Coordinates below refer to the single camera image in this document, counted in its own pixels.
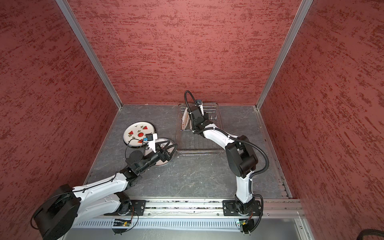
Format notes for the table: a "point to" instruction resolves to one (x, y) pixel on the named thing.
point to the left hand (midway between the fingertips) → (174, 146)
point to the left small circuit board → (121, 223)
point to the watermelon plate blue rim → (135, 133)
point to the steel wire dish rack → (190, 143)
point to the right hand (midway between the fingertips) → (200, 115)
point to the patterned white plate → (159, 141)
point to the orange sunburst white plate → (185, 118)
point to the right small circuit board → (247, 225)
